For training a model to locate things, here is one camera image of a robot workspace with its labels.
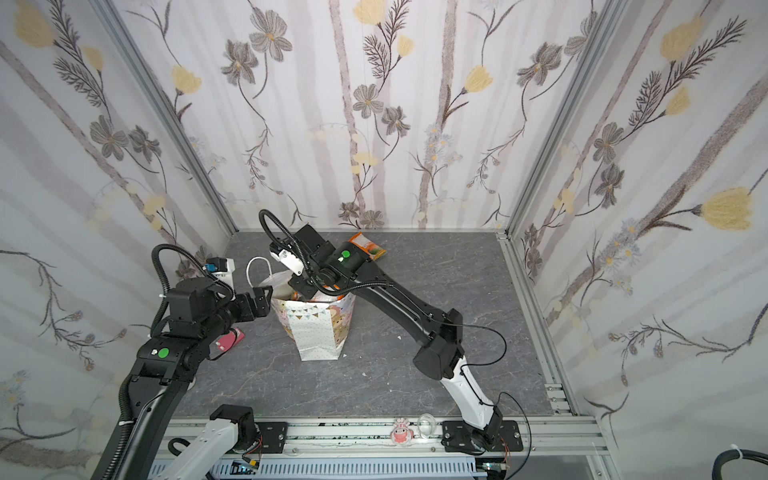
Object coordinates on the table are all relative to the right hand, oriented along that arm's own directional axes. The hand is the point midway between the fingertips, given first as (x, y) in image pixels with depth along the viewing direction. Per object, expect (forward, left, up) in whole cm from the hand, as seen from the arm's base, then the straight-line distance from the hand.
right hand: (293, 267), depth 72 cm
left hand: (-4, +9, -1) cm, 10 cm away
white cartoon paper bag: (-10, -6, -12) cm, 17 cm away
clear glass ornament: (-30, -36, -27) cm, 54 cm away
